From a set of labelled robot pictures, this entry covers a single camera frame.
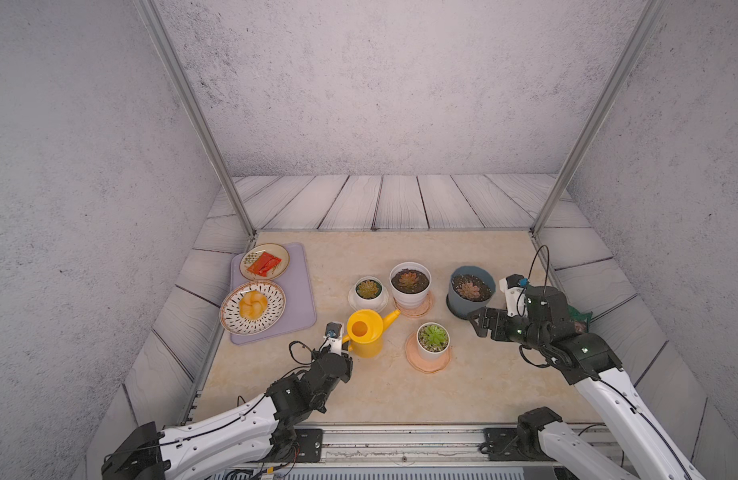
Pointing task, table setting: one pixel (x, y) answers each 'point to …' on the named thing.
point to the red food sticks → (264, 263)
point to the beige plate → (251, 254)
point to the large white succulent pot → (410, 282)
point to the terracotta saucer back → (419, 312)
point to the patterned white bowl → (232, 320)
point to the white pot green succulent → (433, 340)
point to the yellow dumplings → (253, 304)
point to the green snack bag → (574, 314)
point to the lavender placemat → (296, 283)
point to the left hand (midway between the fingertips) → (350, 345)
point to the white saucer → (380, 309)
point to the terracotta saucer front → (424, 365)
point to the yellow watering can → (366, 330)
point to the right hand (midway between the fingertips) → (484, 316)
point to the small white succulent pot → (368, 293)
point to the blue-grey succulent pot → (471, 288)
